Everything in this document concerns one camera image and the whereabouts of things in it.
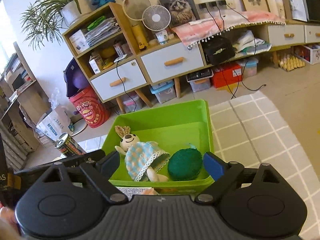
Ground grey curtain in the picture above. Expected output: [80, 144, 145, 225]
[1, 121, 28, 171]

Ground potted green plant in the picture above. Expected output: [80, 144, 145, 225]
[20, 0, 80, 50]

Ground white desk fan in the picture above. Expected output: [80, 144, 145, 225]
[142, 5, 171, 32]

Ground yellow bottle on cabinet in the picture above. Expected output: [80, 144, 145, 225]
[131, 25, 149, 51]

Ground green plastic bin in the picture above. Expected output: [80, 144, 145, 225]
[102, 100, 214, 194]

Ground framed cat picture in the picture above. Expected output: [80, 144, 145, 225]
[158, 0, 200, 28]

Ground yellow egg tray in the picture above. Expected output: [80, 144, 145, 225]
[277, 53, 305, 72]

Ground grey checkered rug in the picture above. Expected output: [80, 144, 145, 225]
[209, 92, 319, 239]

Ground red snack bucket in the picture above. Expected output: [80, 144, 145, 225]
[69, 86, 110, 128]

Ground pink cloth on cabinet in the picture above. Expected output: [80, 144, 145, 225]
[172, 10, 285, 47]

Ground purple plush toy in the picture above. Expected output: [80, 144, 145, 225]
[63, 58, 89, 98]

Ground black bag in shelf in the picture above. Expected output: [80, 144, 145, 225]
[201, 36, 235, 66]

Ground wooden bookshelf at window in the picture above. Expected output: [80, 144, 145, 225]
[1, 42, 50, 153]

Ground tall printed snack can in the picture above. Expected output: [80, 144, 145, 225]
[55, 132, 86, 157]

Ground dark green felt ball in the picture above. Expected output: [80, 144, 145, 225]
[168, 148, 203, 181]

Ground person's left hand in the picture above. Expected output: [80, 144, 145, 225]
[0, 207, 22, 240]

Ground bunny doll blue dress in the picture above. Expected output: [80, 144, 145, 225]
[114, 125, 170, 183]

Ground white round racket fan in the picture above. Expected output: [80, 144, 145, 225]
[123, 0, 151, 21]

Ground red box under cabinet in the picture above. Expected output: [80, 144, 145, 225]
[212, 62, 242, 88]

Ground wooden cabinet with white drawers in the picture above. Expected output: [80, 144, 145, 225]
[63, 3, 319, 103]

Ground white paper bag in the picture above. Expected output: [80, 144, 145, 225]
[36, 105, 74, 141]

